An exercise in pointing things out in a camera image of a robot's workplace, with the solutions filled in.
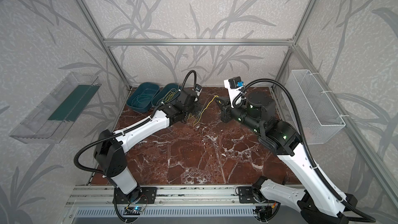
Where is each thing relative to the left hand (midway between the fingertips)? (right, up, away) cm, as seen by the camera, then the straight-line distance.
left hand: (198, 95), depth 84 cm
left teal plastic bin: (-46, +5, +31) cm, 56 cm away
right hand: (+9, 0, -27) cm, 29 cm away
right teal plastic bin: (-25, +2, +30) cm, 40 cm away
